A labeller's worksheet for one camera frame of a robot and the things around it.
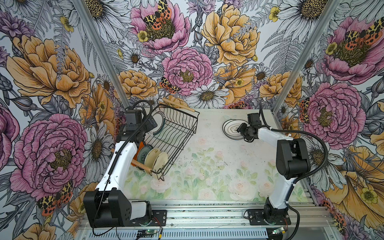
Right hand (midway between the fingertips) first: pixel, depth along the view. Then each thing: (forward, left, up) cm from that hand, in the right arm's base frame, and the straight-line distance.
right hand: (239, 134), depth 100 cm
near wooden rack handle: (-27, +56, +14) cm, 64 cm away
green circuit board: (-51, +53, -6) cm, 73 cm away
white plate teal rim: (+8, +4, -4) cm, 10 cm away
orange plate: (-11, +61, +6) cm, 62 cm away
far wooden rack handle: (+14, +39, +14) cm, 44 cm away
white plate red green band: (+13, +54, +3) cm, 55 cm away
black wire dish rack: (+10, +43, -3) cm, 44 cm away
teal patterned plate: (-15, +59, +5) cm, 61 cm away
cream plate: (-19, +53, +7) cm, 57 cm away
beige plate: (-22, +49, +5) cm, 53 cm away
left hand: (-7, +55, +18) cm, 58 cm away
